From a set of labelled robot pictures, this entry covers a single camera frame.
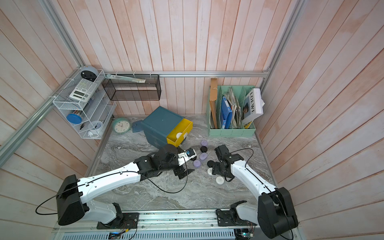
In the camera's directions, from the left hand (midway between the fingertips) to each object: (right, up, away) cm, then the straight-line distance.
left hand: (188, 163), depth 75 cm
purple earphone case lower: (+5, -4, +17) cm, 19 cm away
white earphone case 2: (+13, -8, +15) cm, 22 cm away
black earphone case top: (+11, +4, +26) cm, 28 cm away
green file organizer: (+32, +41, +25) cm, 58 cm away
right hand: (+19, -7, +12) cm, 23 cm away
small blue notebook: (-39, +19, +36) cm, 56 cm away
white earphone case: (-6, +14, +12) cm, 20 cm away
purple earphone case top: (+11, +8, +29) cm, 32 cm away
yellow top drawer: (-2, +19, +16) cm, 25 cm away
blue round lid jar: (-60, +23, +1) cm, 64 cm away
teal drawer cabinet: (-17, +20, +11) cm, 28 cm away
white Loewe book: (+40, +31, +15) cm, 53 cm away
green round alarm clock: (-47, +20, +30) cm, 59 cm away
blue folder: (+25, +27, +20) cm, 42 cm away
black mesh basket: (-49, +45, +29) cm, 73 cm away
